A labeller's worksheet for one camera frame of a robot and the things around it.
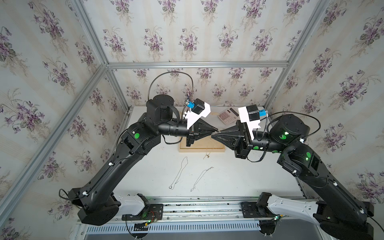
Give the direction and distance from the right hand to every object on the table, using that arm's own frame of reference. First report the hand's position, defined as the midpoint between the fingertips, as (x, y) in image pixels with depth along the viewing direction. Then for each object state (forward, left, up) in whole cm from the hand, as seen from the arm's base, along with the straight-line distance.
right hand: (217, 135), depth 43 cm
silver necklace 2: (0, +7, -51) cm, 52 cm away
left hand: (+3, -1, -3) cm, 5 cm away
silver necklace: (+14, +13, -51) cm, 54 cm away
